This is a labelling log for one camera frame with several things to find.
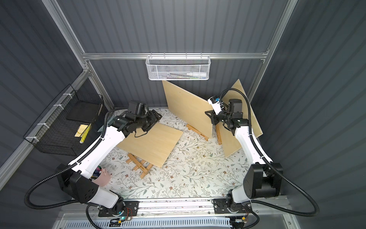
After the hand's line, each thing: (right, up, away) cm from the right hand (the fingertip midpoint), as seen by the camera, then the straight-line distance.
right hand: (210, 111), depth 80 cm
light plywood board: (+13, -19, +7) cm, 24 cm away
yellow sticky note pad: (-69, -10, -6) cm, 70 cm away
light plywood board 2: (-12, +3, +9) cm, 15 cm away
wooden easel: (+9, -15, +17) cm, 24 cm away
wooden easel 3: (-40, -33, +4) cm, 52 cm away
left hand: (-27, -5, -4) cm, 28 cm away
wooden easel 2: (-10, -11, +22) cm, 27 cm away
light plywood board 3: (-34, -23, +14) cm, 44 cm away
